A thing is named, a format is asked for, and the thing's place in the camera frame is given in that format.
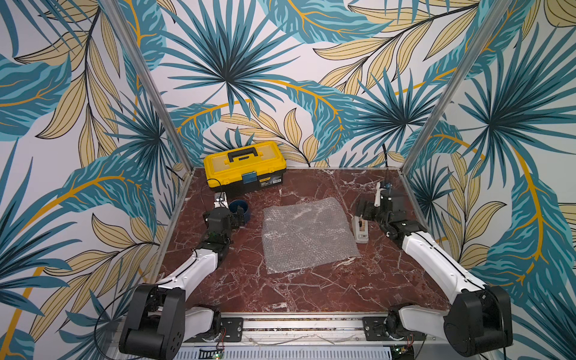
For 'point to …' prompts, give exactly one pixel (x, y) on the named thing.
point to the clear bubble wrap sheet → (305, 235)
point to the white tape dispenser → (360, 227)
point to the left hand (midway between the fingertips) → (226, 210)
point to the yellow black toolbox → (245, 166)
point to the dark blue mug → (233, 205)
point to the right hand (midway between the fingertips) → (369, 204)
